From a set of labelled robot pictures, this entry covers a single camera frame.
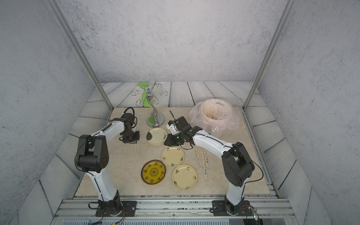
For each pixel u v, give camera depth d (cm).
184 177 84
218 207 73
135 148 93
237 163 46
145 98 98
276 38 81
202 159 91
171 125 79
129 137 83
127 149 96
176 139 74
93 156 52
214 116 97
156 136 106
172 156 92
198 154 93
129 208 73
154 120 111
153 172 86
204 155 93
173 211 73
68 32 78
